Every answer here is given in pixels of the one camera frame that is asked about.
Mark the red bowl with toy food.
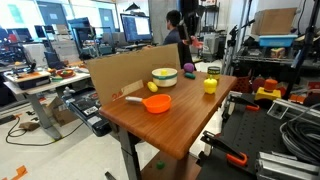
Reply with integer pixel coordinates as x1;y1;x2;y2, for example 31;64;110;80
55;68;77;80

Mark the white bowl with green band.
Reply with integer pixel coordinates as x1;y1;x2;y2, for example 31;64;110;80
151;67;179;88

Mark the black cable bundle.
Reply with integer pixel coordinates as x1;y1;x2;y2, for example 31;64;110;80
278;111;320;167

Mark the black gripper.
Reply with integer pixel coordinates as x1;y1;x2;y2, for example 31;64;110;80
177;0;201;45

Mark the yellow lemon toy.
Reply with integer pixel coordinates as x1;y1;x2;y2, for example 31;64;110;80
147;80;159;94

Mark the black floor cable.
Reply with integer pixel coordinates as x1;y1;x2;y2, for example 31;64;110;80
4;114;85;147

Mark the yellow bell pepper toy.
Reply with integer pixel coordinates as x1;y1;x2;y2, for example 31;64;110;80
203;74;219;95

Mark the orange toy pan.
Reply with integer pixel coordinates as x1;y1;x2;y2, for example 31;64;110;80
124;93;173;115

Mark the purple toy fruit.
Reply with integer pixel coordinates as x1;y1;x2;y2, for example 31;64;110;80
182;62;196;74

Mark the brown cardboard sheet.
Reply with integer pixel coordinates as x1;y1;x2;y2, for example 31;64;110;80
85;43;182;107

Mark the black office chair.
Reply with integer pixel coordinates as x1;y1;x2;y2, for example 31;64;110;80
177;41;198;71

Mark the black vertical pole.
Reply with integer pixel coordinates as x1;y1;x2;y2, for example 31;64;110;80
282;0;320;101

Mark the orange floor tape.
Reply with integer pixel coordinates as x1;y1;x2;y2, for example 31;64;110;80
1;164;29;180

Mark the white standing desk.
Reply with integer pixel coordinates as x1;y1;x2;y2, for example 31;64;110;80
3;68;92;141

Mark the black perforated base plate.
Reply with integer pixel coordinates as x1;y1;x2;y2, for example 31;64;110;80
195;92;320;180

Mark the grey tray with orange mat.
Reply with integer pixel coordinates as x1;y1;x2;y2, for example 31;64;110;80
2;69;52;91

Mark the small cardboard box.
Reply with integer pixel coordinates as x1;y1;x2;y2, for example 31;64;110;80
46;96;80;127

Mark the green toy vegetable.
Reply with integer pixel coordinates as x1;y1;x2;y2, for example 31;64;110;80
184;71;197;80

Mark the silver aluminium extrusion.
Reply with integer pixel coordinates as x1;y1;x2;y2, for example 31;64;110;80
255;151;320;180

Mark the black electronic device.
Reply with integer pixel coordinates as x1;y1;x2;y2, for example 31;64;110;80
61;86;113;138

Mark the computer monitor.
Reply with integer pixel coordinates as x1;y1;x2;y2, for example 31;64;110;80
119;12;154;44

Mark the grey metal table leg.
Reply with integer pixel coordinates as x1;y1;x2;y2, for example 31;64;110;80
104;126;144;180

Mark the small green ball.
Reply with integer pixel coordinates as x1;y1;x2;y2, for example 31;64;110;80
155;160;167;171

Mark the brown cardboard box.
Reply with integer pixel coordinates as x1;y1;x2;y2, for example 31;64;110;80
250;7;298;37

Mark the wooden toy block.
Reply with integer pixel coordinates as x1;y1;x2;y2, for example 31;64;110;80
269;46;287;60

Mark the black clamp with orange handle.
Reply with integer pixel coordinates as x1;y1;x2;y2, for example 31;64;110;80
200;130;250;168
227;94;261;113

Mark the yellow emergency stop button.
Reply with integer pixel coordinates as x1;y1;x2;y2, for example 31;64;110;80
253;78;283;102

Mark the wooden lower shelf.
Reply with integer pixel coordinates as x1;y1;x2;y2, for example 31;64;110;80
140;149;202;180

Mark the black camera tripod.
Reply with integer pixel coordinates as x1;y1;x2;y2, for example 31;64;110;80
221;0;256;76

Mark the blue plastic bin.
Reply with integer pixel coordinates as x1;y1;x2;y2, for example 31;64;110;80
257;33;299;48

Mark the person in dark shirt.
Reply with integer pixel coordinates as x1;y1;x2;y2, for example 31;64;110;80
162;9;184;46

